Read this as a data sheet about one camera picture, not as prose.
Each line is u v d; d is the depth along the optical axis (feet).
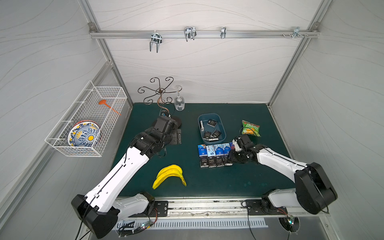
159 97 2.77
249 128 3.35
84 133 2.05
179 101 3.06
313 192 1.39
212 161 2.89
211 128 3.48
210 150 3.04
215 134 3.30
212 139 3.14
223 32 2.40
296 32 2.51
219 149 3.05
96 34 2.53
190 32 2.51
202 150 3.05
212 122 3.52
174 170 2.65
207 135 3.25
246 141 2.31
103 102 2.57
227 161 2.82
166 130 1.75
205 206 2.47
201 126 3.32
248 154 2.12
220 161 2.90
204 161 2.90
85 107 2.27
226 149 3.05
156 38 2.57
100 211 1.22
